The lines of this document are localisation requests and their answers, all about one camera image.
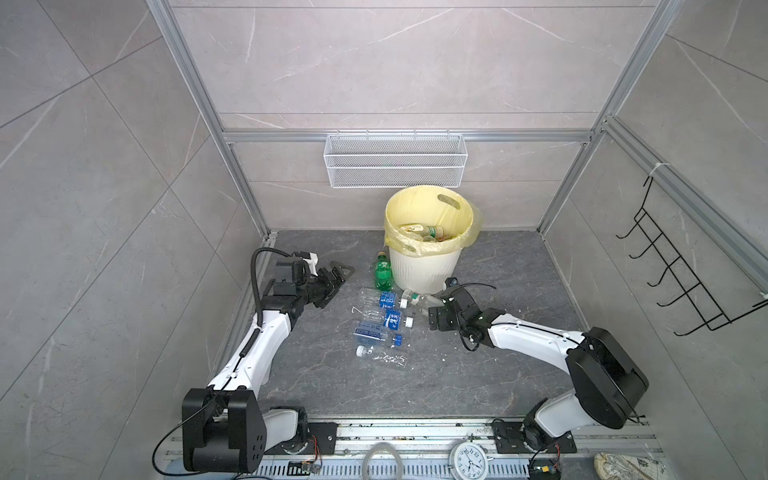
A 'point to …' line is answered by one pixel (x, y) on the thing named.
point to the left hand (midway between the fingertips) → (346, 272)
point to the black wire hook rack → (695, 292)
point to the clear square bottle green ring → (427, 300)
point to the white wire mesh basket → (395, 160)
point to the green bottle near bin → (383, 275)
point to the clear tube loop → (373, 450)
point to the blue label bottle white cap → (388, 300)
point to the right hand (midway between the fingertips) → (442, 309)
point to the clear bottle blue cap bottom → (371, 333)
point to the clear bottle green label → (432, 232)
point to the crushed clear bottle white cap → (382, 357)
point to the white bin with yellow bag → (420, 264)
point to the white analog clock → (468, 461)
